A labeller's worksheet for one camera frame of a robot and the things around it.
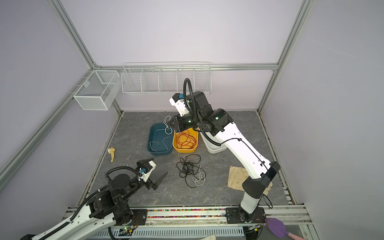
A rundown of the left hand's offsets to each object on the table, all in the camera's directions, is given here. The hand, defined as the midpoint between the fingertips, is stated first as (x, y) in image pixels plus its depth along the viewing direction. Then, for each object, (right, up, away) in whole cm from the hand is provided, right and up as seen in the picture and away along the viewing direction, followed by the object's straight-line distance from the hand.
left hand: (159, 167), depth 71 cm
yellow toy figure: (-38, +3, +26) cm, 46 cm away
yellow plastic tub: (+16, +15, +34) cm, 40 cm away
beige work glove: (+42, -10, +16) cm, 46 cm away
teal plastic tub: (-8, +10, +34) cm, 37 cm away
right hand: (+6, +20, -7) cm, 22 cm away
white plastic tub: (+27, +6, +23) cm, 36 cm away
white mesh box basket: (-49, +44, +29) cm, 72 cm away
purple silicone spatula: (+58, -30, 0) cm, 65 cm away
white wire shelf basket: (-14, +52, +28) cm, 60 cm away
